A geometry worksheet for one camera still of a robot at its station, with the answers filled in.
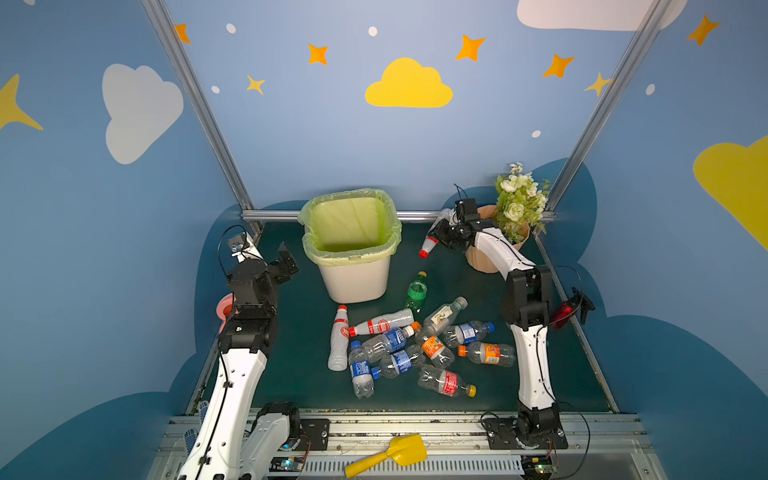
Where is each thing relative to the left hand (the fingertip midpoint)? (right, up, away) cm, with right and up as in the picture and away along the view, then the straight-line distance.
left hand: (270, 250), depth 71 cm
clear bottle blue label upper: (+26, -27, +13) cm, 40 cm away
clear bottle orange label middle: (+42, -28, +13) cm, 52 cm away
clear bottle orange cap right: (+57, -29, +13) cm, 66 cm away
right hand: (+45, +7, +33) cm, 56 cm away
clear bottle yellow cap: (+44, -35, +7) cm, 57 cm away
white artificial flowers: (+68, +14, +15) cm, 71 cm away
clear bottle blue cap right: (+52, -25, +17) cm, 60 cm away
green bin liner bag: (+15, +8, +27) cm, 32 cm away
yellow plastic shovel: (+33, -49, +1) cm, 60 cm away
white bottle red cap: (+43, +2, +30) cm, 53 cm away
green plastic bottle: (+39, -15, +33) cm, 53 cm away
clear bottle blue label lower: (+32, -31, +10) cm, 46 cm away
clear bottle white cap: (+44, -21, +19) cm, 53 cm away
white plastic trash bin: (+19, -10, +20) cm, 29 cm away
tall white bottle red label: (+15, -30, +11) cm, 36 cm away
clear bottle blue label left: (+21, -33, +9) cm, 40 cm away
